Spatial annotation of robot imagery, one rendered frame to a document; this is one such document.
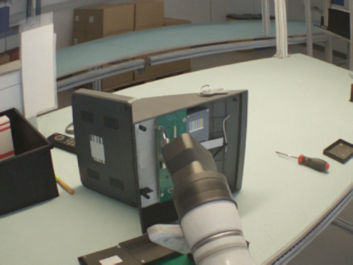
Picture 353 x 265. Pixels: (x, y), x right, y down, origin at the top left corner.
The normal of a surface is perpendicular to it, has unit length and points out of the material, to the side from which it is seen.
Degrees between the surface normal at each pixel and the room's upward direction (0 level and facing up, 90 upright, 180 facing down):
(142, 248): 0
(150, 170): 90
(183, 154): 58
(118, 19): 90
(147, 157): 90
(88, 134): 90
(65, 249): 0
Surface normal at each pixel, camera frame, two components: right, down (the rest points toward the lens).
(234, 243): 0.34, -0.71
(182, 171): -0.59, -0.60
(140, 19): 0.65, 0.29
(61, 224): -0.01, -0.92
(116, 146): -0.52, 0.34
